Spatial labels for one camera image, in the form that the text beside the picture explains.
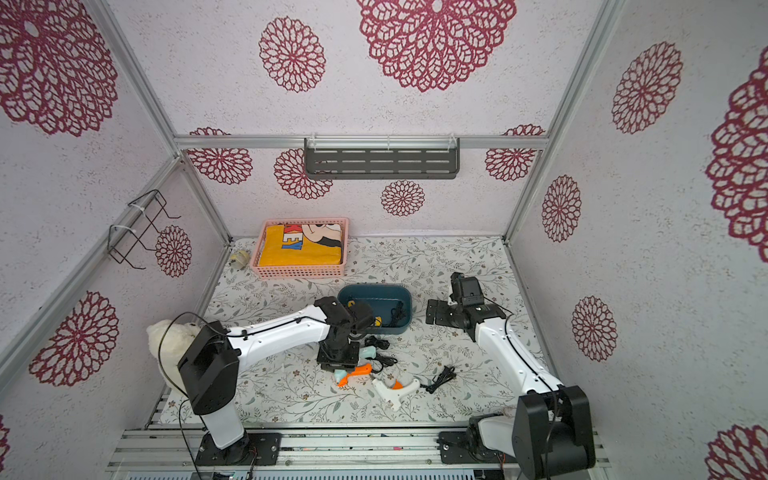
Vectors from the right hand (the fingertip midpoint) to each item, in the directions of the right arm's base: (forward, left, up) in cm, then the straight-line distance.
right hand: (441, 309), depth 87 cm
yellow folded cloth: (+28, +48, -3) cm, 56 cm away
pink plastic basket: (+19, +37, -7) cm, 42 cm away
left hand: (-18, +27, -4) cm, 32 cm away
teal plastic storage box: (+9, +14, -12) cm, 20 cm away
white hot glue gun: (-22, +14, -10) cm, 28 cm away
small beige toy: (+23, +70, -5) cm, 74 cm away
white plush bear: (-17, +66, +11) cm, 70 cm away
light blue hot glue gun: (-19, +28, -2) cm, 34 cm away
